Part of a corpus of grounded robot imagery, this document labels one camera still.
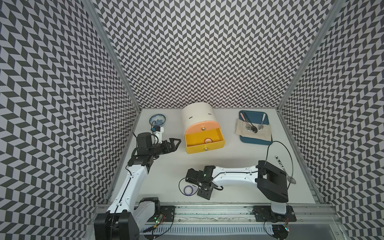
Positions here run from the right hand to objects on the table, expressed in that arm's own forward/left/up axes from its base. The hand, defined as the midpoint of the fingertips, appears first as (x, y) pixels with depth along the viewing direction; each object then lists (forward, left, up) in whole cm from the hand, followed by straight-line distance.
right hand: (208, 189), depth 80 cm
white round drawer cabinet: (+37, +6, +22) cm, 43 cm away
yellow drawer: (+25, +7, +9) cm, 27 cm away
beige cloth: (+35, -40, +1) cm, 54 cm away
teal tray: (+52, -39, 0) cm, 65 cm away
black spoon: (+41, -34, 0) cm, 53 cm away
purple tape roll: (0, +11, 0) cm, 11 cm away
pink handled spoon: (+42, -30, +1) cm, 51 cm away
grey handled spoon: (+41, -39, +2) cm, 57 cm away
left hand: (+19, +18, +17) cm, 31 cm away
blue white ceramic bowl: (+48, +36, +2) cm, 60 cm away
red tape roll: (+25, -1, +10) cm, 27 cm away
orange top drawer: (+27, +3, +21) cm, 34 cm away
